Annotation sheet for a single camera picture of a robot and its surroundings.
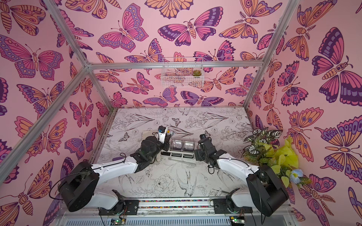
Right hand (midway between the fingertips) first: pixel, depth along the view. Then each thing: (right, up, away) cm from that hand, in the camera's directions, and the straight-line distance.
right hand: (203, 150), depth 90 cm
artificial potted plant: (+28, +4, -17) cm, 33 cm away
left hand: (-20, +11, -6) cm, 24 cm away
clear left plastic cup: (-18, +2, +7) cm, 20 cm away
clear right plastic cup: (-9, +1, +5) cm, 11 cm away
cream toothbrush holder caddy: (-13, -3, 0) cm, 13 cm away
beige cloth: (-39, +9, +14) cm, 42 cm away
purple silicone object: (-56, -6, +2) cm, 57 cm away
